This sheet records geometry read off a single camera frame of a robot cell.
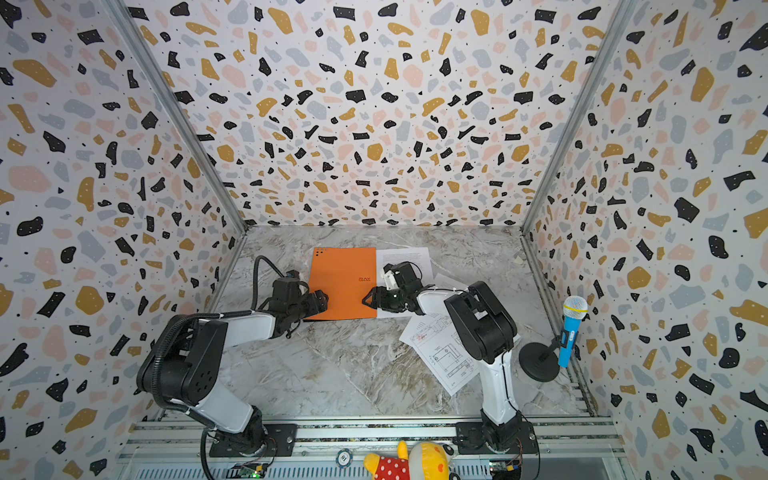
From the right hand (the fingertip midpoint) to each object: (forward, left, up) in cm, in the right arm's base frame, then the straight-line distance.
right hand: (363, 297), depth 94 cm
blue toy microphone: (-14, -53, +20) cm, 58 cm away
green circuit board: (-45, +22, -5) cm, 50 cm away
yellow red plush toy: (-43, -18, +1) cm, 46 cm away
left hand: (+1, +14, 0) cm, 14 cm away
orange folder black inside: (+12, +8, -5) cm, 15 cm away
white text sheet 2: (+11, -27, -7) cm, 30 cm away
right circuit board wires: (-42, -40, -6) cm, 58 cm away
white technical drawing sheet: (-11, -24, -7) cm, 27 cm away
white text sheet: (+23, -18, -7) cm, 30 cm away
